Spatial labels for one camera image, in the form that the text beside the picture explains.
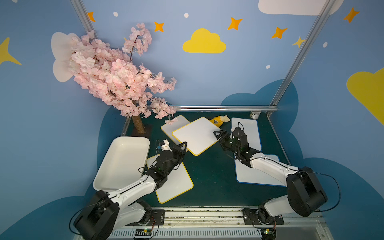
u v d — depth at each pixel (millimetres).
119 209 421
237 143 674
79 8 688
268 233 733
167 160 602
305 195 436
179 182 913
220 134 784
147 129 1098
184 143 795
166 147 752
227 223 733
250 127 1180
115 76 572
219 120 1151
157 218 740
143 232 724
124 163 907
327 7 701
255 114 1160
